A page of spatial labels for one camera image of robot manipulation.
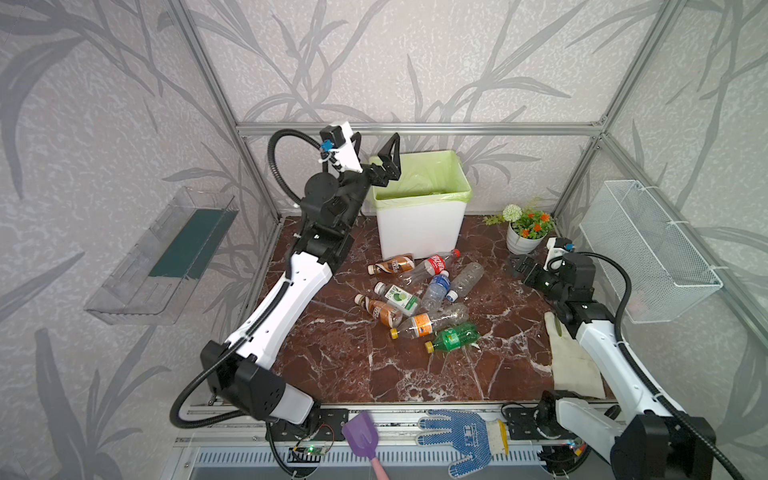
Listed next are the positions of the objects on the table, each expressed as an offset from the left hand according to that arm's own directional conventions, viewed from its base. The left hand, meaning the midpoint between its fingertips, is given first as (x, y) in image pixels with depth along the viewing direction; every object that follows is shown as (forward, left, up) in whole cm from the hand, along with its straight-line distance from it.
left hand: (385, 126), depth 58 cm
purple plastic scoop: (-46, +6, -54) cm, 71 cm away
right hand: (-5, -37, -35) cm, 51 cm away
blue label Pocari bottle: (-6, -15, -55) cm, 58 cm away
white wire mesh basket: (-19, -58, -21) cm, 65 cm away
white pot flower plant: (+12, -45, -43) cm, 64 cm away
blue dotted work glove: (-45, -21, -54) cm, 73 cm away
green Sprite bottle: (-23, -18, -50) cm, 58 cm away
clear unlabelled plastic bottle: (-3, -25, -51) cm, 57 cm away
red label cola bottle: (+2, -14, -51) cm, 53 cm away
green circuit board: (-49, +17, -55) cm, 76 cm away
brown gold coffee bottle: (+1, -1, -52) cm, 52 cm away
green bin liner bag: (+28, -12, -36) cm, 47 cm away
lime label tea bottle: (-10, -2, -53) cm, 54 cm away
